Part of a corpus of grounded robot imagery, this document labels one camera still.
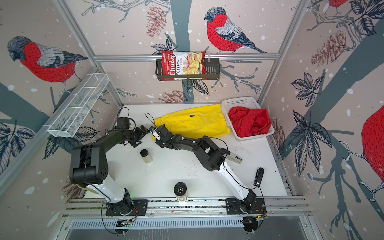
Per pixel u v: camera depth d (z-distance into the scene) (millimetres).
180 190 687
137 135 856
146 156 835
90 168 467
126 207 670
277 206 758
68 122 713
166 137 794
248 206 634
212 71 947
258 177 808
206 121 1072
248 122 944
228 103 1104
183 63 876
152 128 872
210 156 593
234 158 916
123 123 774
